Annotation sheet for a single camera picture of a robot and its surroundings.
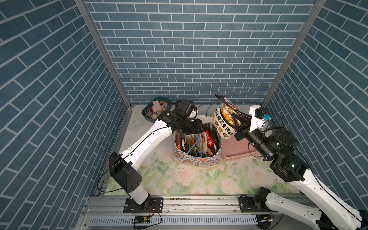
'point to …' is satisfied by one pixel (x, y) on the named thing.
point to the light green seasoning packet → (201, 144)
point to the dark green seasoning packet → (215, 137)
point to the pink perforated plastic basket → (232, 149)
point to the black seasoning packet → (210, 135)
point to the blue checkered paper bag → (183, 158)
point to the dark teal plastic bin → (153, 109)
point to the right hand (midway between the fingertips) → (236, 114)
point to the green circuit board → (141, 220)
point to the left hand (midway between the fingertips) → (206, 130)
